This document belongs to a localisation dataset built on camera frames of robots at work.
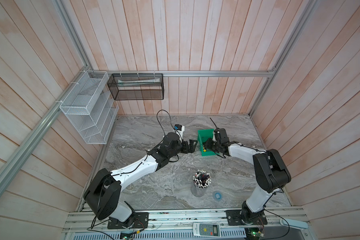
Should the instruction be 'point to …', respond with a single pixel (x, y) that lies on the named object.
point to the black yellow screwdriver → (204, 150)
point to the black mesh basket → (136, 86)
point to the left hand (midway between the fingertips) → (192, 144)
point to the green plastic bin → (204, 135)
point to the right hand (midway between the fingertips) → (206, 143)
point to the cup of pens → (201, 180)
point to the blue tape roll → (218, 196)
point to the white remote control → (207, 229)
